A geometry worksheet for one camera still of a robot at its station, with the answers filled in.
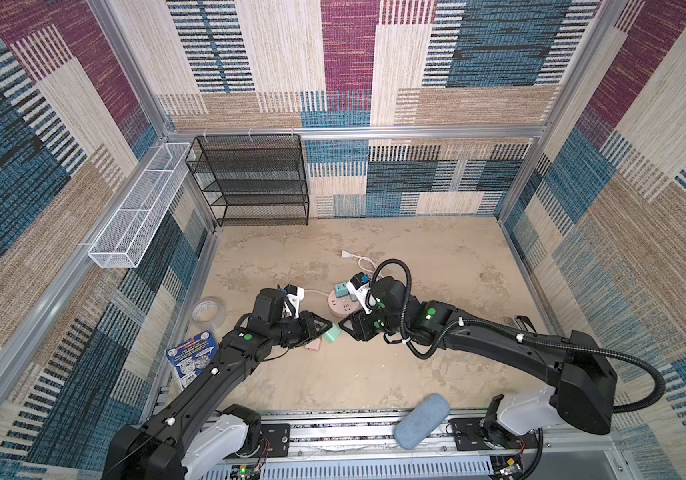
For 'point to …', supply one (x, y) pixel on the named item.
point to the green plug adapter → (331, 335)
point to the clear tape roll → (209, 311)
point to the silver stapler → (520, 322)
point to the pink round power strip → (342, 307)
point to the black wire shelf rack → (252, 179)
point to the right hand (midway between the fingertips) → (349, 326)
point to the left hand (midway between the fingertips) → (330, 323)
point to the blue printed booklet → (188, 357)
